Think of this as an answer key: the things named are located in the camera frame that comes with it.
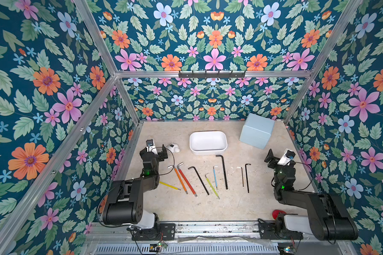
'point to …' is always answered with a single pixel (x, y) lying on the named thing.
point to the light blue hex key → (215, 175)
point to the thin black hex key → (247, 176)
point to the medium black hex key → (193, 167)
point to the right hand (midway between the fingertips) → (279, 152)
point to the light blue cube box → (257, 130)
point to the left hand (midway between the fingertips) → (156, 146)
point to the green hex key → (211, 186)
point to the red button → (275, 213)
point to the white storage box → (208, 143)
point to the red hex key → (186, 180)
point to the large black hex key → (224, 169)
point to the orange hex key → (171, 166)
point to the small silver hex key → (242, 175)
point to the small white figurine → (173, 147)
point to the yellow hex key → (169, 186)
